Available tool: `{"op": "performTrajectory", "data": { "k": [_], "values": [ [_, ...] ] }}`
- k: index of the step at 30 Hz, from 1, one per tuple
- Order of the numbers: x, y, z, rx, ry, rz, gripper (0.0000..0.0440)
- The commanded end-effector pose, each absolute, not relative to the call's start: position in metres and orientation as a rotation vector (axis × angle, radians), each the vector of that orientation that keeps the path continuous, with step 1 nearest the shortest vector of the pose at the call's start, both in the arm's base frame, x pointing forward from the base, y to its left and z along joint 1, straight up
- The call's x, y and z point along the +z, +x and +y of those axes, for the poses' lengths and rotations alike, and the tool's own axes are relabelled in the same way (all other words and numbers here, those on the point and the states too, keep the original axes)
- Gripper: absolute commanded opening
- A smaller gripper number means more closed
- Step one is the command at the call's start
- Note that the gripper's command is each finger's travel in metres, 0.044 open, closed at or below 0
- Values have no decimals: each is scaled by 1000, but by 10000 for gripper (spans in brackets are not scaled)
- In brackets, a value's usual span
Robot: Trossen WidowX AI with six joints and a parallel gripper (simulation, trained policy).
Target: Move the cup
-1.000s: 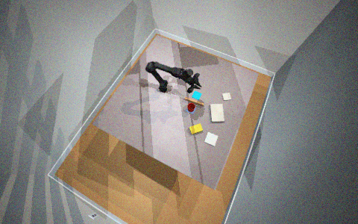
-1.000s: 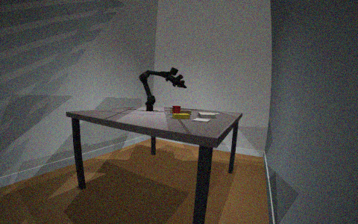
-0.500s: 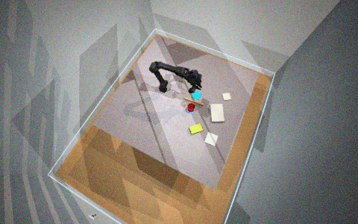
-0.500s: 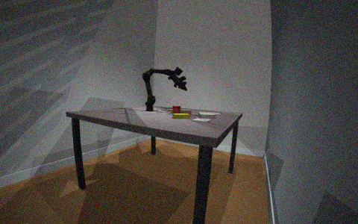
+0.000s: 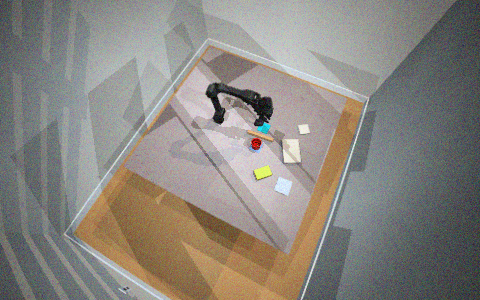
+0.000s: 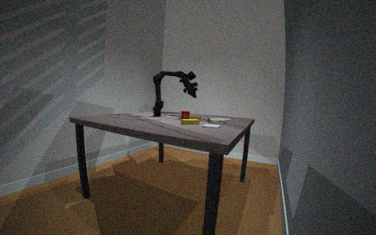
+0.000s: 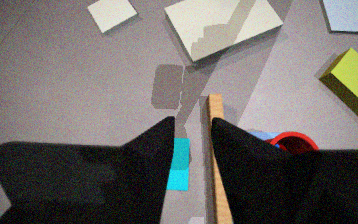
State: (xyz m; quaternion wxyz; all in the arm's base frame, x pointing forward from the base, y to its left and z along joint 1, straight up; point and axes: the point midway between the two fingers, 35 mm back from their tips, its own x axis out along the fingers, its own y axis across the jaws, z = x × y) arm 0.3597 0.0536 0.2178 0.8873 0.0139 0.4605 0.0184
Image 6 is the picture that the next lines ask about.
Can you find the yellow-green block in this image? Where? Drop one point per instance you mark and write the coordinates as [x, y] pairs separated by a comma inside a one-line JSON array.
[[190, 121]]

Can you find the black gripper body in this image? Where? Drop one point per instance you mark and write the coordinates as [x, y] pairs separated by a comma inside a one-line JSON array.
[[188, 88]]

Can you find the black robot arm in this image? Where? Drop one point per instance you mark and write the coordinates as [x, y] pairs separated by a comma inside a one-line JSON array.
[[157, 81]]

